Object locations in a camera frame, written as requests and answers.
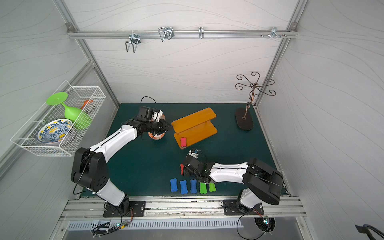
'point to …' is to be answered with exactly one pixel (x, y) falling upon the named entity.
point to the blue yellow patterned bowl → (54, 132)
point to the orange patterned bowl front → (156, 137)
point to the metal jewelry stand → (243, 119)
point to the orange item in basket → (86, 102)
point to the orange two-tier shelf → (194, 127)
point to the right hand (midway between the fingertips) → (183, 168)
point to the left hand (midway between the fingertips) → (171, 127)
